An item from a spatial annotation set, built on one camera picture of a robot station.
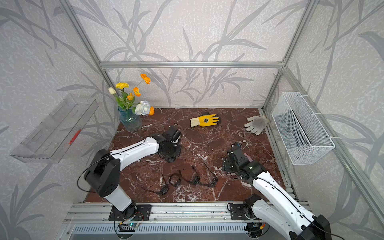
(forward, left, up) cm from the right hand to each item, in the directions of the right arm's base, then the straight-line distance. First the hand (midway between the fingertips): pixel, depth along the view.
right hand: (227, 162), depth 81 cm
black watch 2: (-3, +18, -9) cm, 20 cm away
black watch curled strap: (-6, +30, -10) cm, 32 cm away
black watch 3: (-7, +18, -6) cm, 20 cm away
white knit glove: (+34, -28, -11) cm, 45 cm away
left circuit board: (-28, +51, -12) cm, 59 cm away
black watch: (-13, +35, -6) cm, 37 cm away
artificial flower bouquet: (+30, +58, +18) cm, 68 cm away
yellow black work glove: (+37, +12, -8) cm, 40 cm away
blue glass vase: (+31, +62, -2) cm, 70 cm away
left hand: (+8, +28, -3) cm, 29 cm away
